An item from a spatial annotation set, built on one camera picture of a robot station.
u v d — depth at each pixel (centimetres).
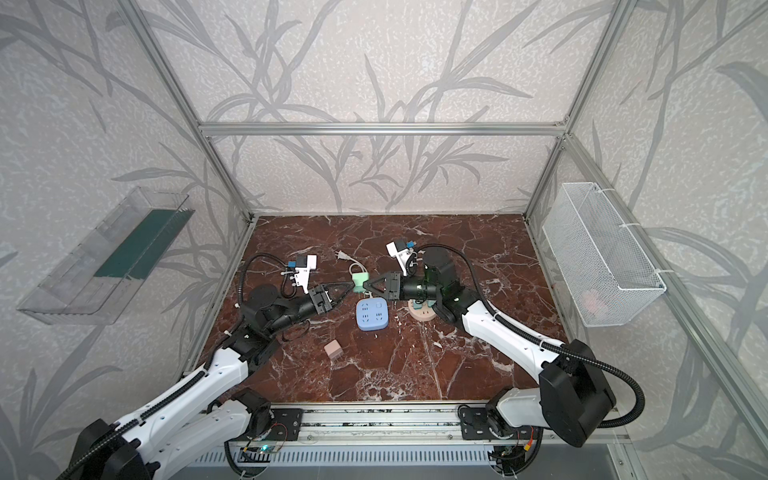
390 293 65
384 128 98
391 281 65
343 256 106
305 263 67
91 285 64
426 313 91
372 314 91
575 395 41
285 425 73
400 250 69
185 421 47
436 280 61
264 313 56
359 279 69
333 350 84
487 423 66
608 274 61
